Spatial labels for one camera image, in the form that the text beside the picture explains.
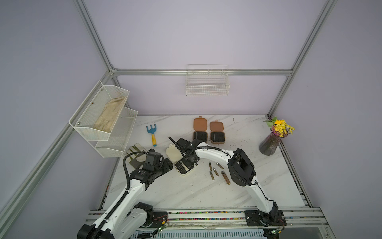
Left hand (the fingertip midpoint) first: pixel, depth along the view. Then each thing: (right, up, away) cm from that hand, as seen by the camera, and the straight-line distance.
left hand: (167, 167), depth 83 cm
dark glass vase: (+62, +11, +8) cm, 64 cm away
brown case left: (+19, +23, +28) cm, 41 cm away
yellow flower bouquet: (+63, +23, -2) cm, 67 cm away
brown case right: (+32, +18, +25) cm, 44 cm away
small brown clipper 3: (+26, -7, +5) cm, 28 cm away
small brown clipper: (+26, -2, +10) cm, 27 cm away
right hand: (+10, 0, +9) cm, 14 cm away
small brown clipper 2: (+29, -5, +7) cm, 30 cm away
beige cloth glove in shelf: (-31, +28, -5) cm, 43 cm away
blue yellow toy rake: (-17, +20, +27) cm, 38 cm away
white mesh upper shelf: (-37, +29, -5) cm, 47 cm away
